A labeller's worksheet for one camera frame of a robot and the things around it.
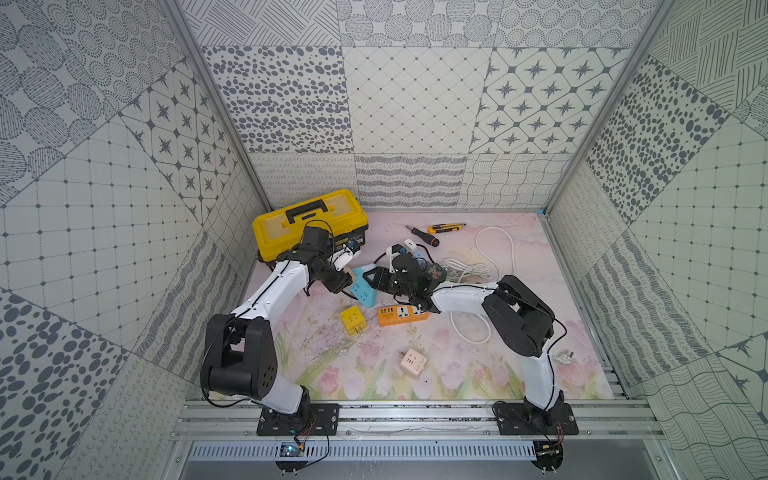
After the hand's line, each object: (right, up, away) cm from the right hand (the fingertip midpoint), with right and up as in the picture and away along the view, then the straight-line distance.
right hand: (371, 279), depth 93 cm
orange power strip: (+9, -11, -3) cm, 14 cm away
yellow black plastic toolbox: (-11, +22, +5) cm, 25 cm away
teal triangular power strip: (-3, -3, -3) cm, 5 cm away
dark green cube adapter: (+21, +2, 0) cm, 21 cm away
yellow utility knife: (+28, +17, +22) cm, 39 cm away
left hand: (-9, +4, -4) cm, 10 cm away
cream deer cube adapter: (+12, -20, -15) cm, 28 cm away
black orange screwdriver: (+22, +12, +15) cm, 29 cm away
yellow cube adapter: (-5, -11, -7) cm, 14 cm away
